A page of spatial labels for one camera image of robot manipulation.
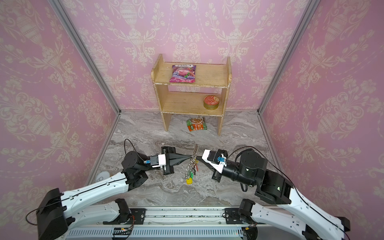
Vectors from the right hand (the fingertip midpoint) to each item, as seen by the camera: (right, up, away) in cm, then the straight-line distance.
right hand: (199, 155), depth 54 cm
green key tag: (-3, -7, -1) cm, 7 cm away
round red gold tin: (+8, +25, +37) cm, 46 cm away
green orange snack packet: (-1, +12, +58) cm, 59 cm away
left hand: (-4, -1, -1) cm, 4 cm away
